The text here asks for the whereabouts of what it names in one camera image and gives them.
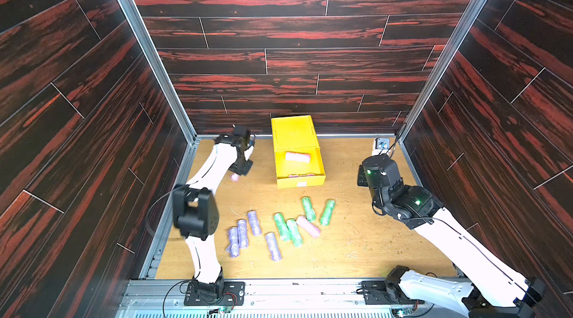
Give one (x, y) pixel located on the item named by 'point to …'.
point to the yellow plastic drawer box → (296, 134)
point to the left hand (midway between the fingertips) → (241, 169)
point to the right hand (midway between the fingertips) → (377, 161)
